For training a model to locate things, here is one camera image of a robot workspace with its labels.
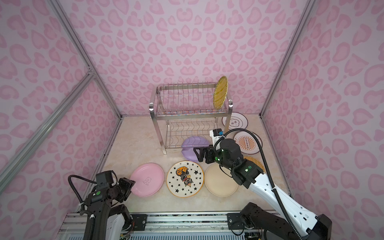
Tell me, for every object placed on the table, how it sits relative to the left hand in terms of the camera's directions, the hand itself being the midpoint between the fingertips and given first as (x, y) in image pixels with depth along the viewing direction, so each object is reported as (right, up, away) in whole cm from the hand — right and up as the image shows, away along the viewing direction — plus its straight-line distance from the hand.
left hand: (133, 182), depth 81 cm
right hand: (+36, +21, -12) cm, 44 cm away
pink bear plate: (+6, 0, +6) cm, 9 cm away
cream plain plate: (+47, -2, +3) cm, 47 cm away
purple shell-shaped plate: (+30, +20, +20) cm, 41 cm away
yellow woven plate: (+47, +48, -1) cm, 67 cm away
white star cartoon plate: (+28, 0, +5) cm, 28 cm away
